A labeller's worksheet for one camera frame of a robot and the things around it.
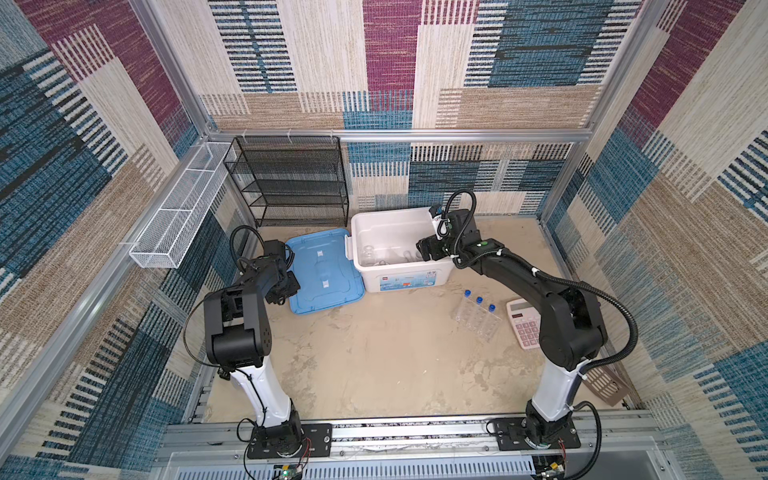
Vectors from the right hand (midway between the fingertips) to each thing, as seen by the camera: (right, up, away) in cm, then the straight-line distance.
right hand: (432, 241), depth 93 cm
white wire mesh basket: (-81, 0, -1) cm, 81 cm away
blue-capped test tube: (+8, -19, -5) cm, 21 cm away
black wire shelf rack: (-48, +23, +17) cm, 56 cm away
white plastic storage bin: (-15, 0, +16) cm, 22 cm away
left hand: (-46, -15, +5) cm, 49 cm away
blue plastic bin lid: (-35, -10, +13) cm, 39 cm away
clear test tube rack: (+11, -21, -7) cm, 25 cm away
